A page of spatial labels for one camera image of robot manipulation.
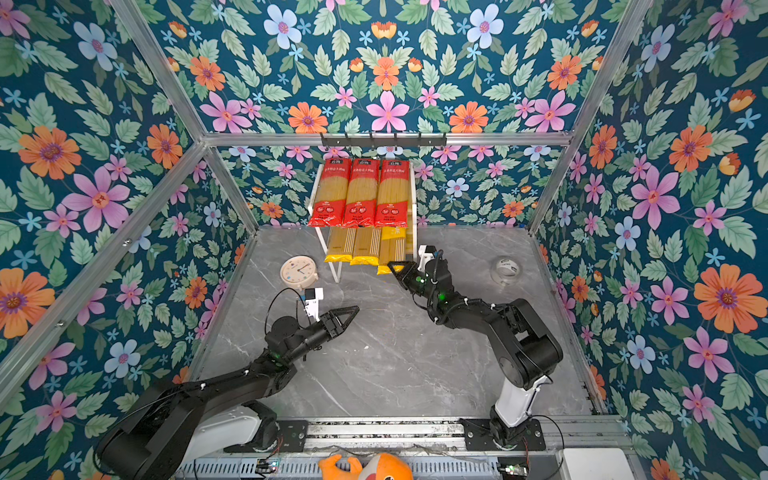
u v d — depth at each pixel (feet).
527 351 1.59
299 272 3.41
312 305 2.46
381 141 3.01
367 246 2.98
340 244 2.99
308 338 2.31
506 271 3.45
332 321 2.34
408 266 2.68
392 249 2.91
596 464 3.47
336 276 3.33
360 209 2.50
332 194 2.62
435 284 2.26
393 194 2.63
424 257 2.75
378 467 2.06
